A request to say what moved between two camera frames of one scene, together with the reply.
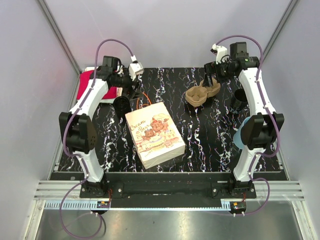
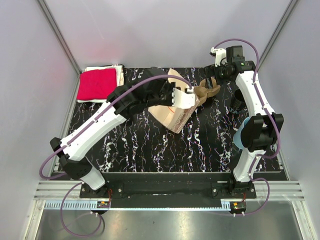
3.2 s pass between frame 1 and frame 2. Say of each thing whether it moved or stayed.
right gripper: stayed
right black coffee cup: stayed
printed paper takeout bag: moved
